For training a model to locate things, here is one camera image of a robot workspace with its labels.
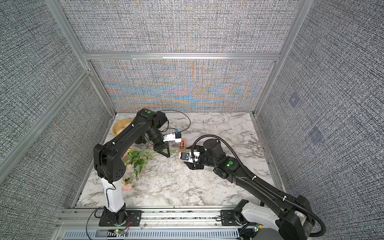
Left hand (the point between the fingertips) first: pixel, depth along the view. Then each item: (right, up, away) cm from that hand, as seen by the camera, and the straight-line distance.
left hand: (169, 153), depth 77 cm
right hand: (+10, +3, -4) cm, 11 cm away
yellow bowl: (-40, +15, +30) cm, 52 cm away
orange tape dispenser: (+6, +2, +17) cm, 18 cm away
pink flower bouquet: (-15, -1, -6) cm, 17 cm away
